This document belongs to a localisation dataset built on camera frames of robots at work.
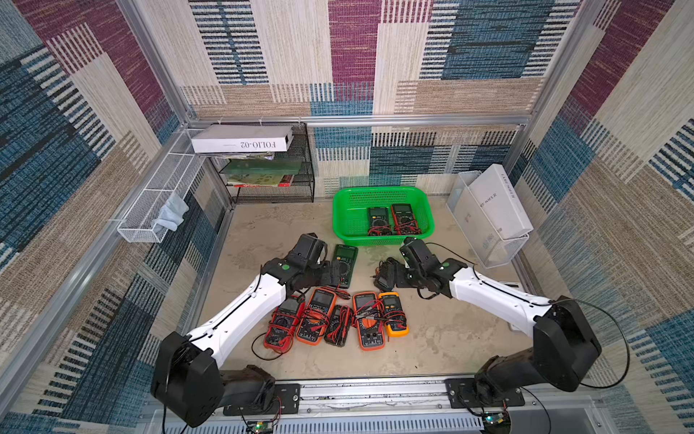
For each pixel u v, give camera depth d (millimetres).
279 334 808
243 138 825
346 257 996
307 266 618
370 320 830
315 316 831
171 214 676
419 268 651
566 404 730
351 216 1136
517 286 935
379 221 1103
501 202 922
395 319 831
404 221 1082
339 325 828
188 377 393
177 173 826
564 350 415
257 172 961
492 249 917
